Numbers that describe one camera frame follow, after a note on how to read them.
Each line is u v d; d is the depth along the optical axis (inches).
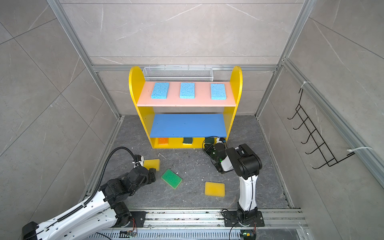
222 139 36.5
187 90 29.4
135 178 22.3
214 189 32.8
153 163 37.3
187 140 39.9
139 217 29.2
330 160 22.9
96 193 19.8
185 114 44.7
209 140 39.7
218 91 29.4
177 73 38.5
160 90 29.3
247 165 21.3
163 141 39.7
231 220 28.6
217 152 31.9
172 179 33.6
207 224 28.8
